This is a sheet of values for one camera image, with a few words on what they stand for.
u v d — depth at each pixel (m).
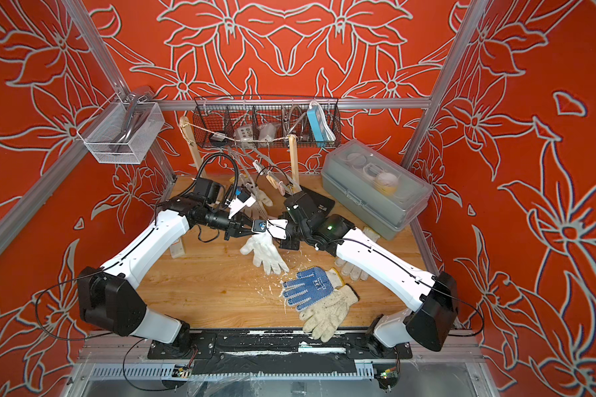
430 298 0.39
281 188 0.81
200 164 0.88
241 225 0.67
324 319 0.78
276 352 0.73
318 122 0.87
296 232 0.60
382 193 0.87
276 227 0.60
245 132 0.95
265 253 0.76
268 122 0.96
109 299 0.41
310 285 0.85
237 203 0.66
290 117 0.85
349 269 0.89
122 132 0.83
